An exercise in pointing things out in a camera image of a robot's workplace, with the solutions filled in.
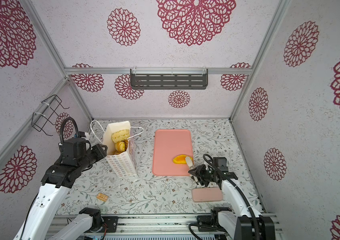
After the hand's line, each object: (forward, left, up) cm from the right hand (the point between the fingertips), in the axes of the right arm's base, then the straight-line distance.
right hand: (190, 172), depth 82 cm
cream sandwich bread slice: (+16, +40, +11) cm, 44 cm away
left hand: (+2, +43, +16) cm, 46 cm away
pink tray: (+26, +13, -10) cm, 31 cm away
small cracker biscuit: (-12, +48, -7) cm, 50 cm away
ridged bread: (+10, +39, +9) cm, 41 cm away
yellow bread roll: (+11, +5, -6) cm, 14 cm away
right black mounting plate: (-21, -8, -11) cm, 25 cm away
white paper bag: (0, +34, +7) cm, 35 cm away
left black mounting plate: (-24, +40, -9) cm, 47 cm away
